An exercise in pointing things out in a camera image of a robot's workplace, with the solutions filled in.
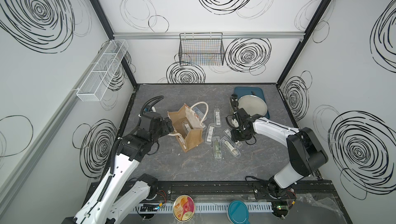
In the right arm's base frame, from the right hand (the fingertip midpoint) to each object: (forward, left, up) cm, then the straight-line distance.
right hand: (235, 138), depth 90 cm
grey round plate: (+27, -16, -3) cm, 32 cm away
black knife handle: (+38, -18, -2) cm, 42 cm away
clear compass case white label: (+3, +15, +1) cm, 15 cm away
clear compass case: (-5, +3, 0) cm, 6 cm away
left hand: (-3, +37, +21) cm, 43 cm away
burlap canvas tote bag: (+10, +30, +1) cm, 31 cm away
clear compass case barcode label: (+16, +10, 0) cm, 19 cm away
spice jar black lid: (+27, -1, +7) cm, 28 cm away
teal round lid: (-35, +4, +6) cm, 36 cm away
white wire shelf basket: (+19, +81, +23) cm, 86 cm away
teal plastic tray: (+39, -9, -2) cm, 40 cm away
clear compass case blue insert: (+18, +22, 0) cm, 28 cm away
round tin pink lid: (-34, +27, +3) cm, 44 cm away
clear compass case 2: (+4, +4, +1) cm, 5 cm away
